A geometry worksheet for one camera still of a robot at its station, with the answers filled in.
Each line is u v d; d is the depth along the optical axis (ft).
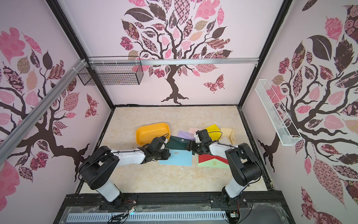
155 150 2.39
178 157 2.94
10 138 1.66
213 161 2.85
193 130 3.48
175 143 3.11
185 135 3.29
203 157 2.86
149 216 2.29
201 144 2.44
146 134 3.35
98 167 1.56
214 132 2.71
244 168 1.51
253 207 2.39
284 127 2.44
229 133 3.32
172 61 3.03
